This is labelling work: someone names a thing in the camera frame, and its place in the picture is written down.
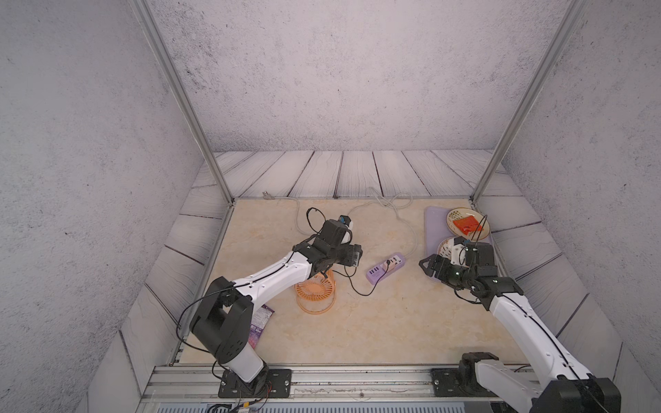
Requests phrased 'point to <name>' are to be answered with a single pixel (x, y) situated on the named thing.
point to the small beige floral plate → (456, 212)
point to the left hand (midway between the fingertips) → (358, 251)
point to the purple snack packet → (258, 324)
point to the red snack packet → (468, 224)
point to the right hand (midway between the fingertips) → (430, 266)
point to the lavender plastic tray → (436, 230)
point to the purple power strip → (390, 265)
